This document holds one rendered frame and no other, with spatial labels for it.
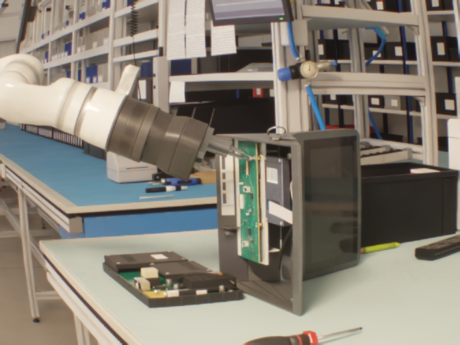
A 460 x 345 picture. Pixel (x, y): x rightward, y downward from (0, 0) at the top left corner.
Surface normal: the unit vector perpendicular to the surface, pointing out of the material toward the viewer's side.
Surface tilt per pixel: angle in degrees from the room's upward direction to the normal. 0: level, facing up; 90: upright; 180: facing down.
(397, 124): 90
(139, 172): 90
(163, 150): 125
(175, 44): 91
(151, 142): 130
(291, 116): 90
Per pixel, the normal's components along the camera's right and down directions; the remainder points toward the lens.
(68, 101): 0.07, -0.09
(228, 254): -0.14, 0.11
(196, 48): -0.92, 0.10
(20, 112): 0.06, 0.72
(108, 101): 0.24, -0.58
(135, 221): 0.36, 0.09
